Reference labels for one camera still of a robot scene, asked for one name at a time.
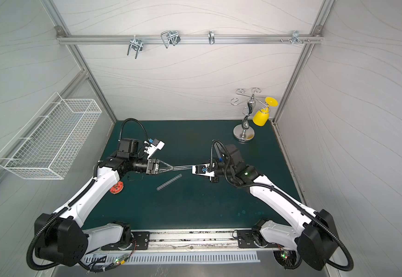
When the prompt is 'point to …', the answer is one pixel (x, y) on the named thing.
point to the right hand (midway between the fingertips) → (196, 165)
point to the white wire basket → (45, 147)
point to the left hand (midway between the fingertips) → (169, 171)
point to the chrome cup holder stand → (244, 132)
